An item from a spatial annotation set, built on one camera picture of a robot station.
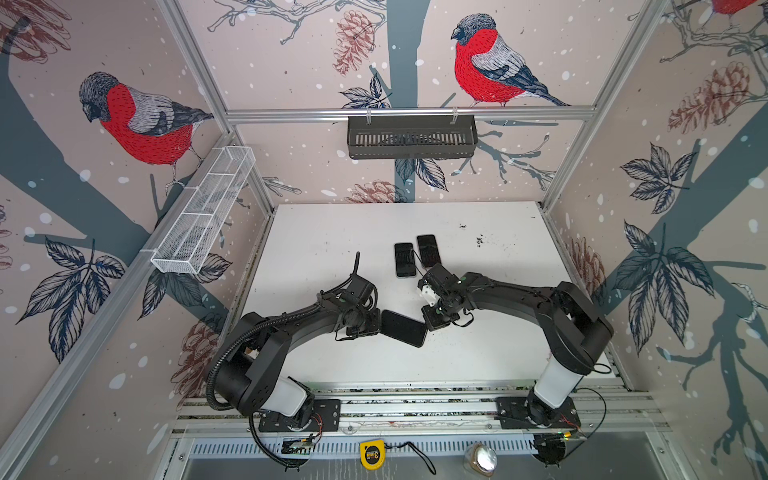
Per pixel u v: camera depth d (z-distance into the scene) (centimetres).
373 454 67
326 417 73
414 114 95
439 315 78
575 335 47
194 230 74
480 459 59
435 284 74
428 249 107
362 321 76
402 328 86
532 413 66
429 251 107
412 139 105
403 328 87
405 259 106
